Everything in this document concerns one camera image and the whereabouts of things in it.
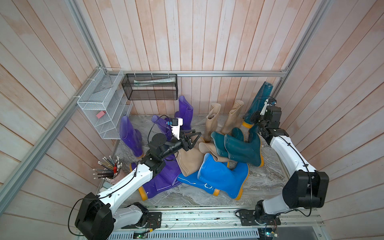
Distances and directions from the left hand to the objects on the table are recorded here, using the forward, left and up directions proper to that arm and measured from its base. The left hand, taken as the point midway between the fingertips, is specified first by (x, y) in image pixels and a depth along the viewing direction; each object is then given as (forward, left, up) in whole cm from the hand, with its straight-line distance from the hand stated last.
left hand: (198, 135), depth 68 cm
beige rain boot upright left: (+17, -9, -10) cm, 21 cm away
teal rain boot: (+3, -36, -25) cm, 44 cm away
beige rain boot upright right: (+23, -25, -13) cm, 36 cm away
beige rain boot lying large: (-6, +4, -16) cm, 17 cm away
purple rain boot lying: (-10, +17, -26) cm, 33 cm away
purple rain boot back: (+24, +6, -9) cm, 26 cm away
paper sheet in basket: (+37, +36, +3) cm, 52 cm away
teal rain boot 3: (+7, -14, -16) cm, 22 cm away
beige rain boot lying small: (+2, -5, -14) cm, 15 cm away
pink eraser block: (+17, +54, -4) cm, 57 cm away
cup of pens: (-8, +48, -22) cm, 54 cm away
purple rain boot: (+9, +37, -15) cm, 41 cm away
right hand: (+21, -34, -4) cm, 40 cm away
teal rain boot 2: (+5, -24, -20) cm, 32 cm away
